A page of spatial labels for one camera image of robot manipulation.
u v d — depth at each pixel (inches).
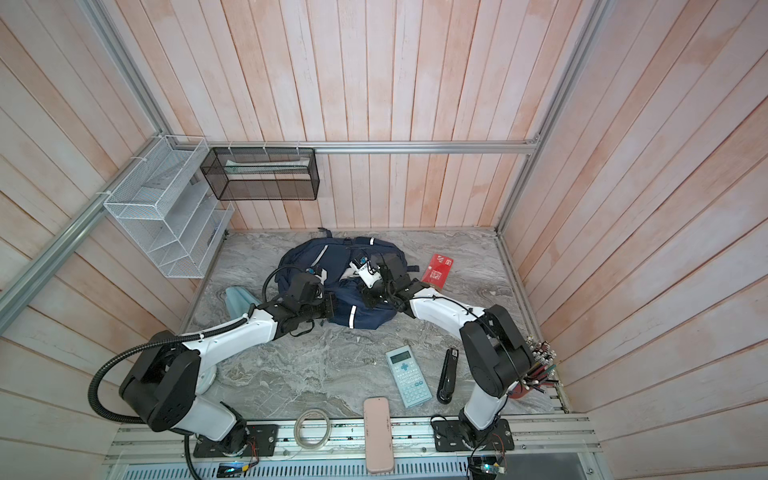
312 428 30.1
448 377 32.3
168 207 29.9
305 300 27.4
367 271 30.7
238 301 37.5
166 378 17.4
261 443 28.9
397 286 27.5
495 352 18.4
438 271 42.2
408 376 32.3
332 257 40.7
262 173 39.9
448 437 28.8
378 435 28.9
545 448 28.8
